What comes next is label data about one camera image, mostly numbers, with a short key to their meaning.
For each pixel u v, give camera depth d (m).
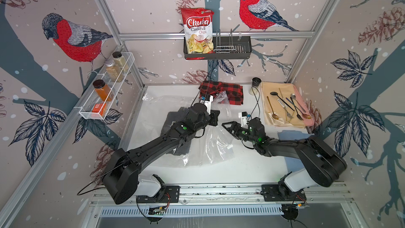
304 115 1.01
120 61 0.80
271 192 0.73
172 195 0.73
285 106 1.07
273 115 1.02
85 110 0.65
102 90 0.66
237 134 0.77
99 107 0.66
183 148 0.87
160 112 1.06
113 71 0.75
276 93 1.14
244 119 0.82
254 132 0.70
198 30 0.81
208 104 0.70
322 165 0.44
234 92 1.14
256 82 1.07
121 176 0.40
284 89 1.18
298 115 1.02
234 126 0.78
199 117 0.60
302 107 1.07
